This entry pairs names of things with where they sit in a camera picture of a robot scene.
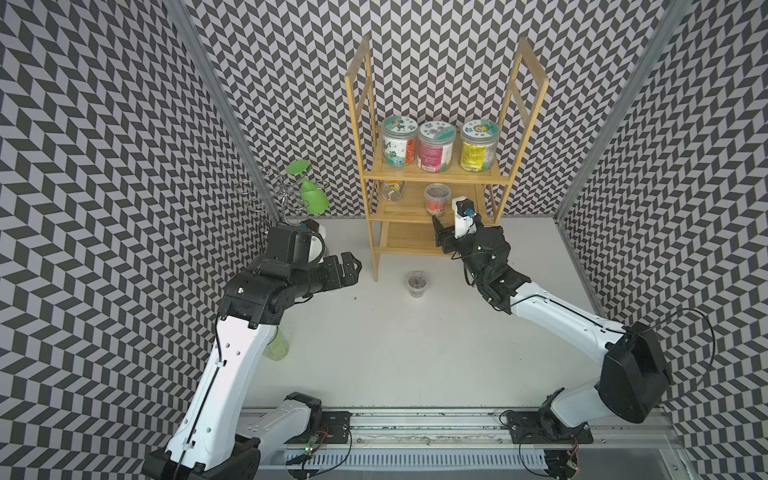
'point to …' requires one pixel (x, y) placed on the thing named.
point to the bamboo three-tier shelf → (403, 203)
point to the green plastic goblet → (314, 200)
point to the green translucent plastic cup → (278, 348)
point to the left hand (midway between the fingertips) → (343, 273)
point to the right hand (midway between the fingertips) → (447, 216)
